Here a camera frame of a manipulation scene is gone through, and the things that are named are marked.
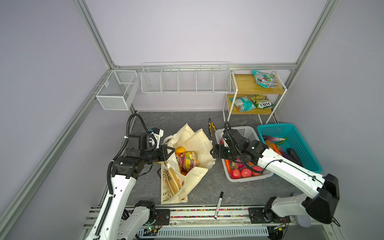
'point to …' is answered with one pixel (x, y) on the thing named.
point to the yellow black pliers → (210, 125)
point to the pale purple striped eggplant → (272, 138)
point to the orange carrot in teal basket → (275, 149)
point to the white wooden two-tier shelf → (245, 85)
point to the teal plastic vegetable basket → (294, 140)
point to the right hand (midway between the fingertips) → (216, 153)
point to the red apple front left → (235, 174)
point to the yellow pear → (180, 149)
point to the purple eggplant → (285, 155)
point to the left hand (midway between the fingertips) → (174, 152)
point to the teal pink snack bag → (267, 80)
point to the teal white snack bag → (243, 103)
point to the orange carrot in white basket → (227, 163)
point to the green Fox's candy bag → (261, 101)
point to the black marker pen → (219, 203)
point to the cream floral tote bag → (175, 187)
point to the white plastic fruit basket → (248, 133)
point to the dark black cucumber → (294, 156)
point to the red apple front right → (256, 168)
